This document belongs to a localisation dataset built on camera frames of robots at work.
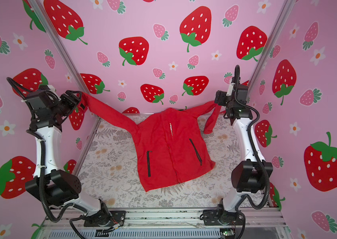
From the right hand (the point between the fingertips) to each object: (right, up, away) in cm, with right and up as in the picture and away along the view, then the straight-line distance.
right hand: (221, 92), depth 79 cm
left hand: (-73, -3, -6) cm, 73 cm away
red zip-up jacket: (-28, -31, +19) cm, 46 cm away
